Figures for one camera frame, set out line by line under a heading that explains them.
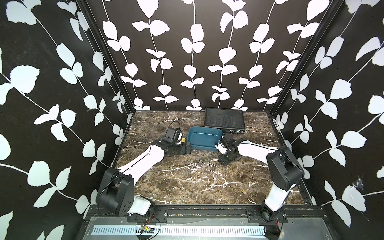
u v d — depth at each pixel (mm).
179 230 701
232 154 715
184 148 764
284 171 483
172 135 674
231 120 1395
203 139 1065
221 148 859
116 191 417
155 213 737
